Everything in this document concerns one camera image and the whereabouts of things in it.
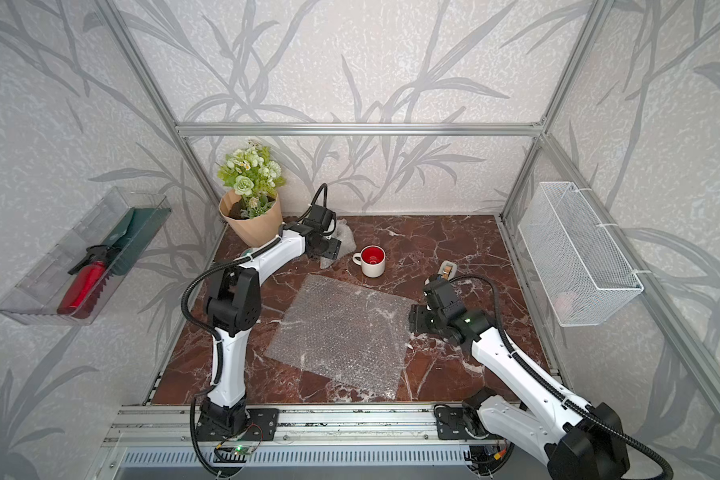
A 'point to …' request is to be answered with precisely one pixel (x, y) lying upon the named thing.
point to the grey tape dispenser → (447, 270)
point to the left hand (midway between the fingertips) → (328, 246)
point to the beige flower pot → (255, 231)
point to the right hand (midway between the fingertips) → (417, 314)
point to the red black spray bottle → (82, 288)
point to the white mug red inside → (372, 260)
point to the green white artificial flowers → (254, 175)
